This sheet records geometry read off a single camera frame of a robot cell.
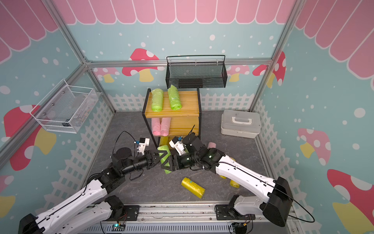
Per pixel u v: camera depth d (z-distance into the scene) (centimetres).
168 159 61
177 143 64
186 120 93
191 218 74
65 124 68
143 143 68
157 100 74
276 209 37
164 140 98
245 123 97
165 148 70
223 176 50
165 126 83
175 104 72
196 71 93
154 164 64
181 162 60
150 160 61
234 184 81
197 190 78
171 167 59
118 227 73
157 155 69
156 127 83
